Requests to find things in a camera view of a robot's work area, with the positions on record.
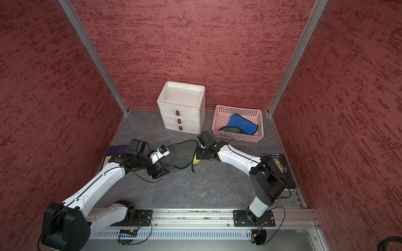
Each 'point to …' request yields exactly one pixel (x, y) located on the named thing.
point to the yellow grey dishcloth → (181, 154)
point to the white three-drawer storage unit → (182, 107)
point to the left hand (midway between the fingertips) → (163, 167)
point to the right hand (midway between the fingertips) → (198, 156)
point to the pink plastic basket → (222, 116)
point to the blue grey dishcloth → (238, 123)
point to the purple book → (116, 150)
